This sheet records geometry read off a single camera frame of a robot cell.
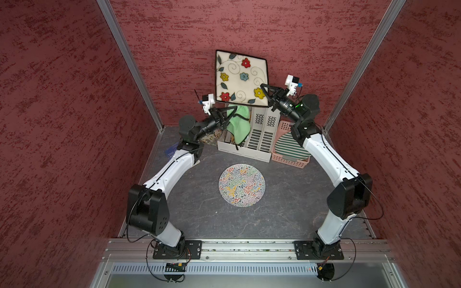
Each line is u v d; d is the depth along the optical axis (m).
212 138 1.14
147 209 0.44
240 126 0.69
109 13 0.72
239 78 0.64
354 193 0.46
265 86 0.66
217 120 0.60
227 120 0.63
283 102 0.62
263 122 1.14
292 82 0.65
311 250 0.72
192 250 0.74
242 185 0.92
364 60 0.87
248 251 0.76
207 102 0.65
